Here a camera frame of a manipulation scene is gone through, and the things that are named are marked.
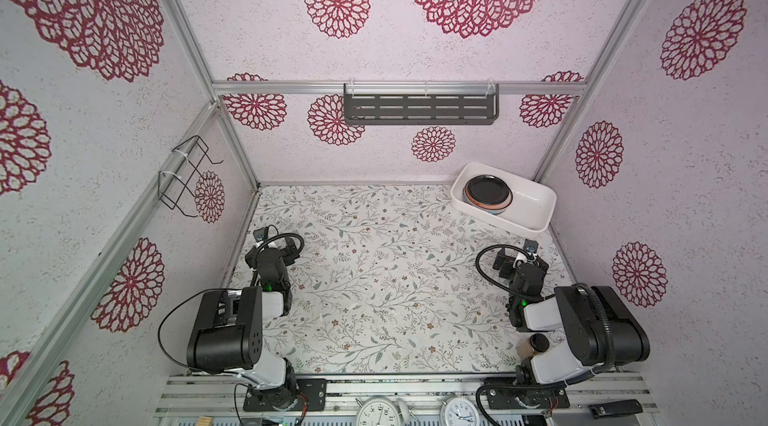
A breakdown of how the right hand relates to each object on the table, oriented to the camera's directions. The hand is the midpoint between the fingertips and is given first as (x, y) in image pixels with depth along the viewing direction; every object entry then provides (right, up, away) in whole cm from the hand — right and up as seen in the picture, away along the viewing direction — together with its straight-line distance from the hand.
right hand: (522, 248), depth 90 cm
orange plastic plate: (-6, +14, +18) cm, 23 cm away
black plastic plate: (-3, +19, +20) cm, 28 cm away
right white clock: (-25, -35, -22) cm, 48 cm away
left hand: (-77, 0, +2) cm, 77 cm away
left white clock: (-43, -35, -22) cm, 60 cm away
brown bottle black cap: (-5, -21, -17) cm, 28 cm away
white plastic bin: (+15, +14, +23) cm, 31 cm away
